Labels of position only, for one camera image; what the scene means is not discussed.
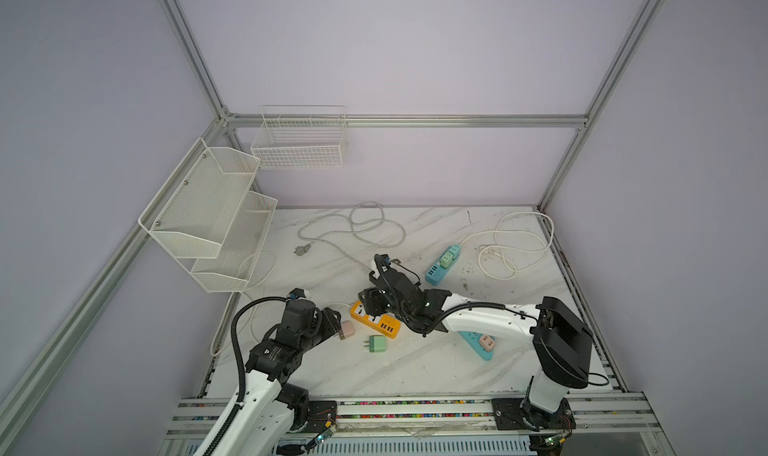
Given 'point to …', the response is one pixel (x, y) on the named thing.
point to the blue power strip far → (437, 272)
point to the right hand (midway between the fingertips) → (362, 294)
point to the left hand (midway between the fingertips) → (333, 321)
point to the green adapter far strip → (446, 260)
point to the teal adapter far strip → (455, 250)
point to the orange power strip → (385, 324)
